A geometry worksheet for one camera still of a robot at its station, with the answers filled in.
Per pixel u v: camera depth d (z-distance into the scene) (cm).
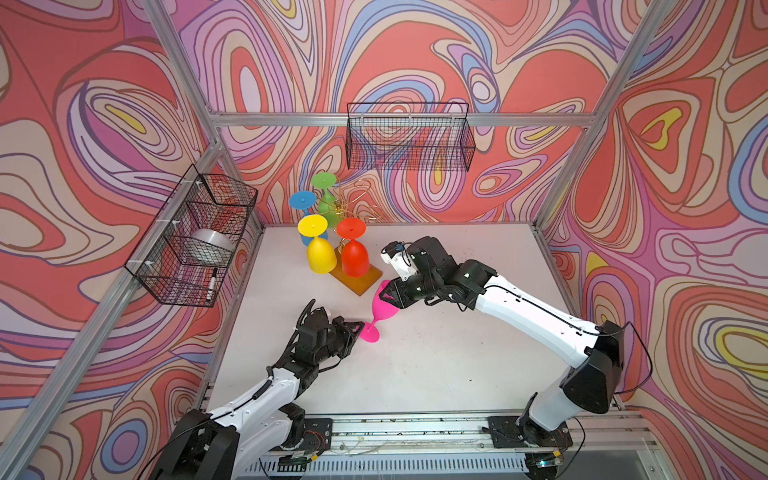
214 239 74
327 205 82
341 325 76
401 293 63
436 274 55
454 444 73
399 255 65
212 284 73
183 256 73
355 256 80
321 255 80
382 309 78
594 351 42
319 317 68
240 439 43
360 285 101
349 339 75
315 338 64
